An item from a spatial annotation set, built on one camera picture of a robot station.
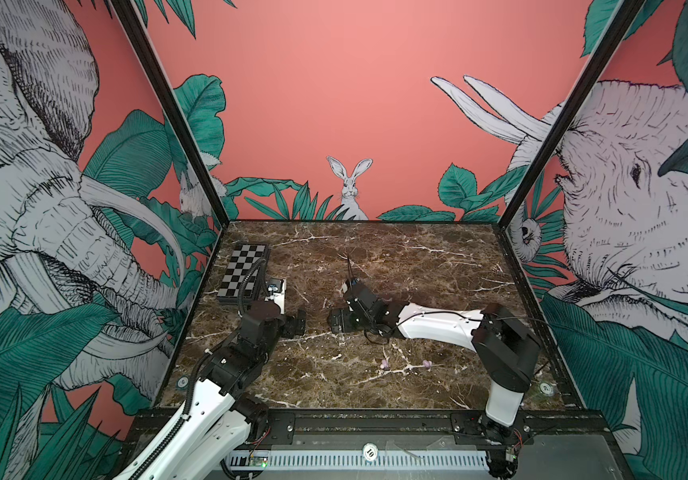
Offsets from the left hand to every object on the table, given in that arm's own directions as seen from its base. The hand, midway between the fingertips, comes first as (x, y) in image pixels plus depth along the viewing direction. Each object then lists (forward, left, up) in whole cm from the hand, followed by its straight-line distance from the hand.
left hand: (287, 299), depth 75 cm
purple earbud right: (-11, -38, -20) cm, 45 cm away
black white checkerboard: (+27, +21, -16) cm, 38 cm away
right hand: (0, -12, -12) cm, 17 cm away
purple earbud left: (-12, -26, -19) cm, 34 cm away
